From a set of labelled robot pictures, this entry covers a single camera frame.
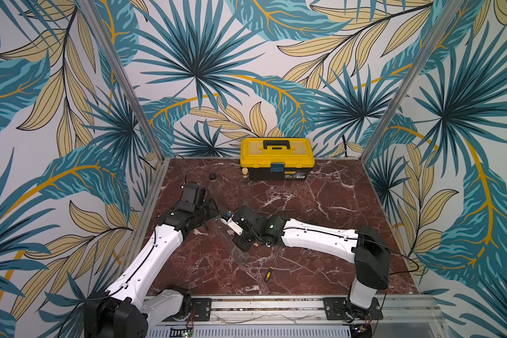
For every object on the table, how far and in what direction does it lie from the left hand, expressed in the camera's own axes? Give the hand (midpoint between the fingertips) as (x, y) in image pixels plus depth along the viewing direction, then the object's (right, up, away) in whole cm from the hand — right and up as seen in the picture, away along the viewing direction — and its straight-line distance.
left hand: (216, 210), depth 80 cm
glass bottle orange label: (+11, +7, +5) cm, 14 cm away
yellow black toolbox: (+25, +21, +19) cm, 38 cm away
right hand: (+7, -9, 0) cm, 12 cm away
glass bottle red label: (+8, -19, +7) cm, 22 cm away
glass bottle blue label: (-1, +7, +7) cm, 10 cm away
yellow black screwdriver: (+21, -23, +3) cm, 31 cm away
